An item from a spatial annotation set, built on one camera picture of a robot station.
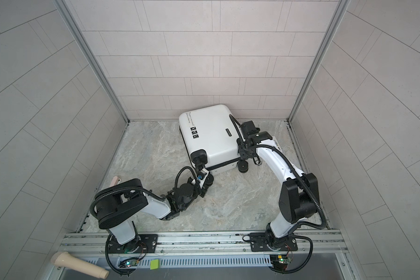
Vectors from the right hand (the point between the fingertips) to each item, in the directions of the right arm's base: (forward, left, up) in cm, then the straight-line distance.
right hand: (244, 152), depth 87 cm
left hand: (-9, +16, -4) cm, 19 cm away
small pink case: (-8, +65, -6) cm, 66 cm away
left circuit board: (-41, +50, -7) cm, 65 cm away
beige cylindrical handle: (-39, +73, -6) cm, 83 cm away
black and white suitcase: (+5, +16, +8) cm, 19 cm away
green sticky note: (-42, +40, -10) cm, 59 cm away
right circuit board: (-44, -8, -12) cm, 47 cm away
